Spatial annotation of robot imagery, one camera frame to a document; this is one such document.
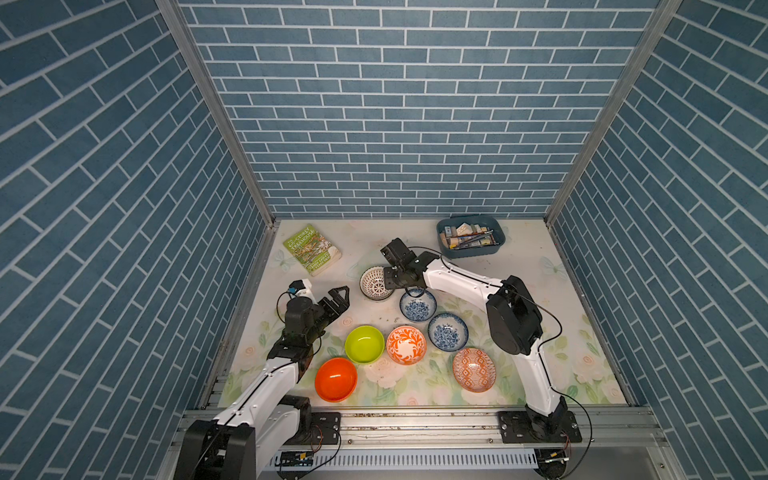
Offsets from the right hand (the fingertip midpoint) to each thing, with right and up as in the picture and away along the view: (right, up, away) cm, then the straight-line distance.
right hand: (390, 280), depth 95 cm
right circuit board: (+39, -41, -25) cm, 62 cm away
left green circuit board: (-23, -41, -23) cm, 52 cm away
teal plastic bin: (+39, +21, +21) cm, 49 cm away
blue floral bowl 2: (+18, -15, -6) cm, 24 cm away
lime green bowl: (-7, -18, -7) cm, 21 cm away
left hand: (-12, -3, -11) cm, 16 cm away
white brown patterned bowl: (-6, -2, +1) cm, 6 cm away
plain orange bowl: (-14, -25, -15) cm, 33 cm away
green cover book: (-29, +9, +13) cm, 33 cm away
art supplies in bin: (+29, +15, +17) cm, 37 cm away
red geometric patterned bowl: (+24, -24, -13) cm, 36 cm away
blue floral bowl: (+9, -9, -1) cm, 13 cm away
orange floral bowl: (+5, -18, -8) cm, 21 cm away
